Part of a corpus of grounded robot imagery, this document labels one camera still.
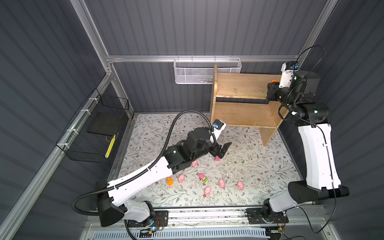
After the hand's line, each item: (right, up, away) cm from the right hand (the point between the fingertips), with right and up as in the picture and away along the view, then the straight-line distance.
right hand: (273, 84), depth 63 cm
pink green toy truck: (-29, -47, +22) cm, 59 cm away
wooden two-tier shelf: (-9, -3, +18) cm, 20 cm away
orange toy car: (-48, -49, +22) cm, 72 cm away
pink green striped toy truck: (-19, -38, +31) cm, 53 cm away
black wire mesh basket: (-85, -23, +8) cm, 89 cm away
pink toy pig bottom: (-27, -53, +19) cm, 63 cm away
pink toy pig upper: (-34, -41, +28) cm, 60 cm away
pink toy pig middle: (-18, -50, +20) cm, 57 cm away
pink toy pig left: (-42, -48, +23) cm, 67 cm away
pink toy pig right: (-8, -51, +20) cm, 55 cm away
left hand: (-21, -21, +1) cm, 30 cm away
